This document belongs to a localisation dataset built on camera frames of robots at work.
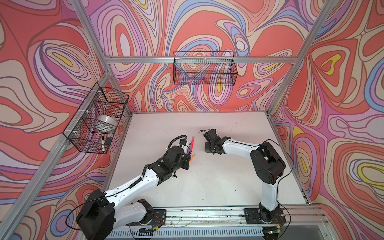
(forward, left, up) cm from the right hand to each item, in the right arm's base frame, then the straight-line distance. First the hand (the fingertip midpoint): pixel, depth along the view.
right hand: (210, 150), depth 98 cm
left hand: (-10, +12, +12) cm, 20 cm away
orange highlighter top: (-4, +12, 0) cm, 12 cm away
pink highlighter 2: (-10, +17, +26) cm, 33 cm away
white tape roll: (-3, +53, +33) cm, 62 cm away
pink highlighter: (+6, +12, 0) cm, 13 cm away
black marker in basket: (-9, +55, +25) cm, 62 cm away
